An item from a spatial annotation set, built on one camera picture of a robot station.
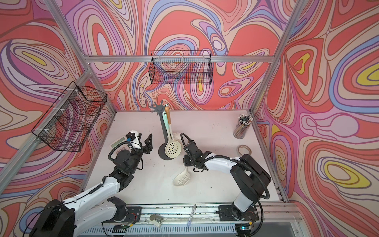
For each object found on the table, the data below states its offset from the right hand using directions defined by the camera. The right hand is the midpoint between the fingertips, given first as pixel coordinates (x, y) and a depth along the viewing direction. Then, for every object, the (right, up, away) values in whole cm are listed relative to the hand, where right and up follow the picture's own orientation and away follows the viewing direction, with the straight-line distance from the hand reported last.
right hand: (188, 163), depth 90 cm
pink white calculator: (-42, +10, +6) cm, 43 cm away
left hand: (-21, +19, -13) cm, 31 cm away
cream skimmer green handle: (-8, +11, -7) cm, 15 cm away
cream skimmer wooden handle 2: (-7, +17, -2) cm, 19 cm away
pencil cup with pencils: (+35, +26, +1) cm, 44 cm away
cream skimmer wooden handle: (-3, -7, -5) cm, 10 cm away
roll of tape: (+39, +9, +7) cm, 41 cm away
